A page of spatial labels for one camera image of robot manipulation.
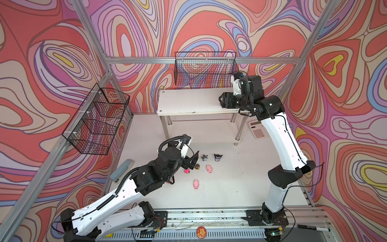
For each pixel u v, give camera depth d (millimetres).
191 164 605
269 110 450
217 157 902
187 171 875
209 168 885
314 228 703
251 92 489
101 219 414
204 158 922
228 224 728
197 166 885
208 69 963
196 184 832
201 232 701
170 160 459
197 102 785
